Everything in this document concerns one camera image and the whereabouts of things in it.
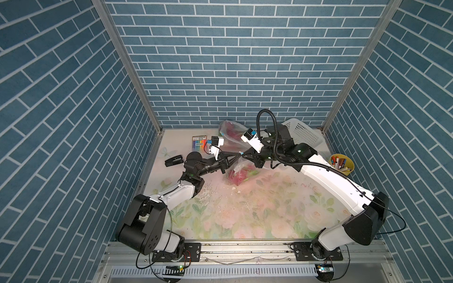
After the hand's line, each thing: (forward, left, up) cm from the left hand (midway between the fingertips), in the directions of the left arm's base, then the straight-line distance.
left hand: (243, 158), depth 73 cm
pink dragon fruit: (0, +1, -14) cm, 14 cm away
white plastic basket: (+36, -41, -20) cm, 58 cm away
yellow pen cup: (+8, -53, -15) cm, 55 cm away
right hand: (+2, -1, +1) cm, 2 cm away
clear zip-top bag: (+1, 0, -4) cm, 4 cm away
